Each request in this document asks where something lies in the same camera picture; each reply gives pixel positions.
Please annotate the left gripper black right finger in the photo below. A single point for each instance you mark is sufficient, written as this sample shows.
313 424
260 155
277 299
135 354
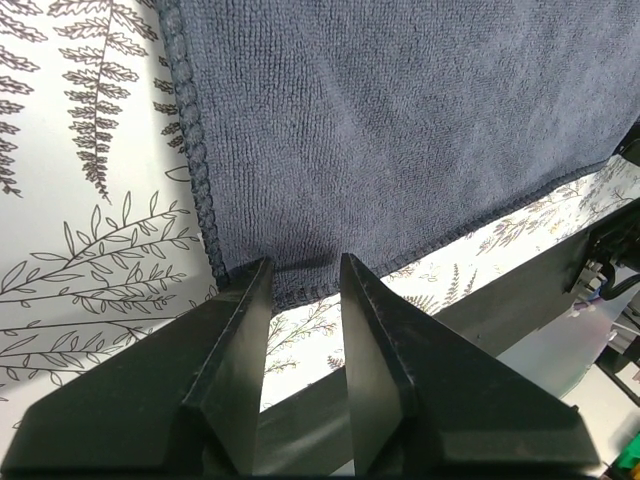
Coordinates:
425 403

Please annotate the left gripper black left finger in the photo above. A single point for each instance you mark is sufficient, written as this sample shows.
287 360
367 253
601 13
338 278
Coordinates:
182 403

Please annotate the grey blue towel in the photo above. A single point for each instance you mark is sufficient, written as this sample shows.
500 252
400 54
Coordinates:
387 129

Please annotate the floral table mat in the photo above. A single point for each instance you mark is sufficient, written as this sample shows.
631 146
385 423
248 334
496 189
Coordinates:
100 240

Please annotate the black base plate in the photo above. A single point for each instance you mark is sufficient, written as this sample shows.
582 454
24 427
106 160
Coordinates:
307 433

